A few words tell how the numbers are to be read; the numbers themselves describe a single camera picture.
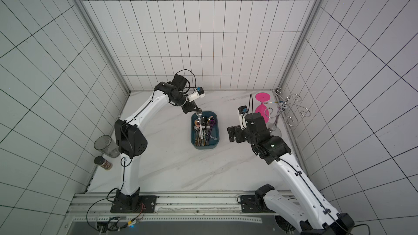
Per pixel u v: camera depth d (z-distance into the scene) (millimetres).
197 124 981
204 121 1010
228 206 730
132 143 567
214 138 939
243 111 621
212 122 985
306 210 401
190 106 762
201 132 874
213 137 947
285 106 742
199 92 775
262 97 774
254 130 526
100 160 776
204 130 976
